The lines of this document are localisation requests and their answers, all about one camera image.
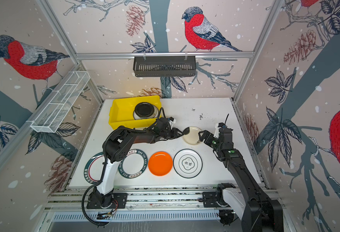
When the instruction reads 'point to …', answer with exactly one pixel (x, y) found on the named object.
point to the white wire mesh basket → (53, 113)
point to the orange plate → (160, 163)
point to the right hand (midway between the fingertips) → (203, 136)
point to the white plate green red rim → (93, 168)
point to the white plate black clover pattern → (188, 163)
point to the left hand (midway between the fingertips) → (183, 134)
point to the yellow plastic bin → (121, 112)
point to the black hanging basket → (143, 67)
